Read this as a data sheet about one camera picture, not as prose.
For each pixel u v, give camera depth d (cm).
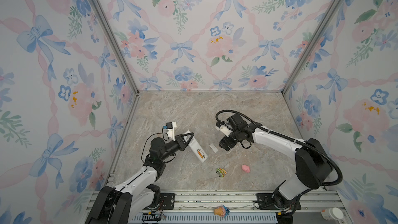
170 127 72
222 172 80
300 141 48
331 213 66
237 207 73
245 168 83
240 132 67
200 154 78
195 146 78
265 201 73
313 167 44
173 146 70
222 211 69
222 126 78
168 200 75
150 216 73
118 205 41
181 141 70
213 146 92
